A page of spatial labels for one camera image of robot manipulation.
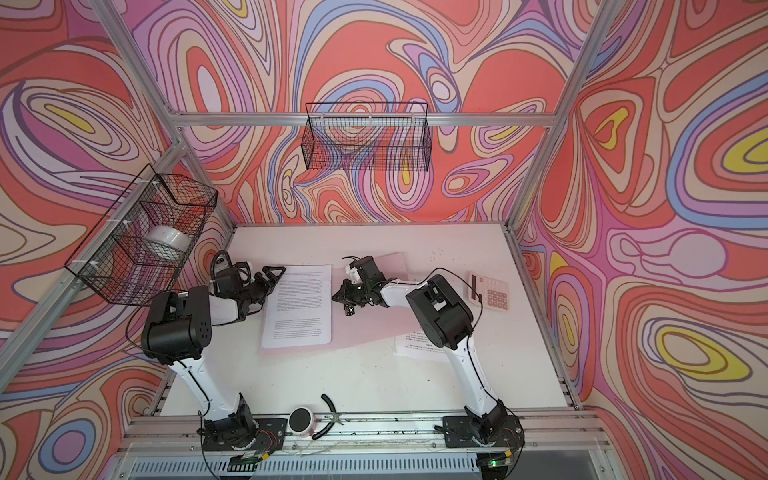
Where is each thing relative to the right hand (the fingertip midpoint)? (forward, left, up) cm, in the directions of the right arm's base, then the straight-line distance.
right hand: (335, 302), depth 97 cm
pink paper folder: (-9, -12, +2) cm, 15 cm away
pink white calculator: (+1, -53, +1) cm, 53 cm away
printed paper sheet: (-2, +12, 0) cm, 12 cm away
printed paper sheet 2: (-15, -26, -1) cm, 30 cm away
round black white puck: (-35, +5, +3) cm, 35 cm away
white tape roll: (+1, +37, +31) cm, 48 cm away
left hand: (+9, +17, +5) cm, 20 cm away
